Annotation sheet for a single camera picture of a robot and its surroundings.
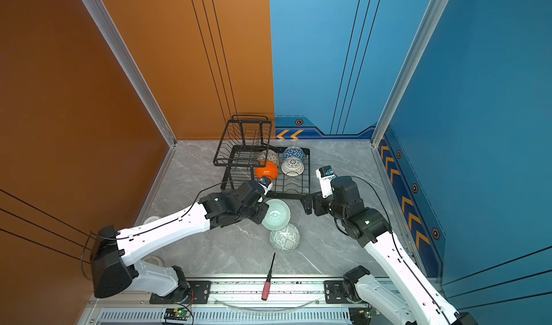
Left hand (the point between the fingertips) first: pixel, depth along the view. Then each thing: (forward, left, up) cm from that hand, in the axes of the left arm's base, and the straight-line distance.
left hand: (268, 205), depth 77 cm
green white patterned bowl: (-7, -7, -15) cm, 18 cm away
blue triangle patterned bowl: (+36, -11, -10) cm, 39 cm away
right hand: (+1, -15, +7) cm, 17 cm away
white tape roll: (-2, +46, -9) cm, 47 cm away
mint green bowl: (-2, -4, -4) cm, 6 cm away
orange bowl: (+25, +1, -11) cm, 27 cm away
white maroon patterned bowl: (+28, -10, -13) cm, 33 cm away
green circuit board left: (-31, +29, -18) cm, 46 cm away
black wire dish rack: (+36, +14, -11) cm, 40 cm away
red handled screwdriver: (-23, 0, -15) cm, 27 cm away
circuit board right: (-31, -32, -17) cm, 48 cm away
